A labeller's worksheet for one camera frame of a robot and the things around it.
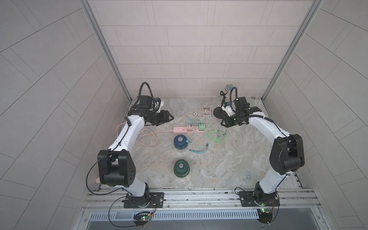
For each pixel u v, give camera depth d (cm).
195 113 108
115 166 42
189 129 93
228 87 85
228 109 81
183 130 96
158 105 71
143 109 59
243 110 66
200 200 72
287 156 46
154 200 71
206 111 106
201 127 94
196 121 103
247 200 71
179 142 82
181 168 72
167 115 75
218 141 92
